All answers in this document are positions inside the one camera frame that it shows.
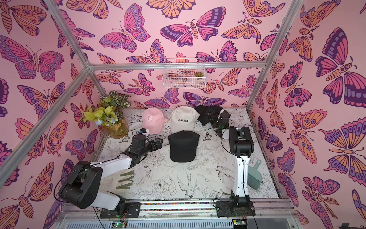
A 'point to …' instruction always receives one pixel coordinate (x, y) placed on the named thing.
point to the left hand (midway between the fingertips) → (159, 140)
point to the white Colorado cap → (183, 118)
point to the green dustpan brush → (254, 176)
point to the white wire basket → (184, 73)
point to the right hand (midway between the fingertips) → (209, 113)
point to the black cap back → (206, 112)
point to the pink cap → (153, 120)
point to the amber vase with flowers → (109, 113)
